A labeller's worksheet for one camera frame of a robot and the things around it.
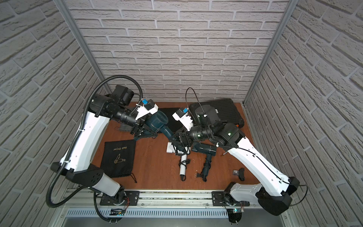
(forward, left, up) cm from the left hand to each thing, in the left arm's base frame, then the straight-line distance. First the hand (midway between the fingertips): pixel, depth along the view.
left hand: (159, 128), depth 58 cm
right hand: (-3, -7, -3) cm, 8 cm away
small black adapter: (-8, -45, -34) cm, 57 cm away
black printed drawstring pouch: (+2, +31, -38) cm, 49 cm away
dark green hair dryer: (+4, -27, -31) cm, 41 cm away
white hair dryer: (+6, -3, -32) cm, 33 cm away
